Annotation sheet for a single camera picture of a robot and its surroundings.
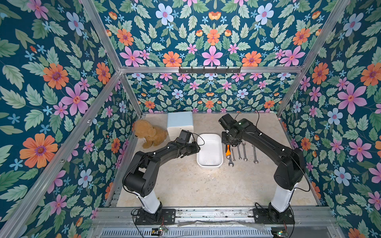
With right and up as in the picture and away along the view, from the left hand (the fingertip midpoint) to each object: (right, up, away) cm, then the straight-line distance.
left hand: (200, 147), depth 93 cm
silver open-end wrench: (+19, -10, 0) cm, 22 cm away
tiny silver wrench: (+22, -6, +4) cm, 23 cm away
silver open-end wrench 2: (+35, -9, +1) cm, 37 cm away
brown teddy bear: (-30, +8, -3) cm, 31 cm away
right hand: (+15, +5, -6) cm, 17 cm away
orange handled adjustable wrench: (+16, -1, -10) cm, 19 cm away
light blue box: (-15, +17, +3) cm, 23 cm away
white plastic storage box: (+7, -5, 0) cm, 8 cm away
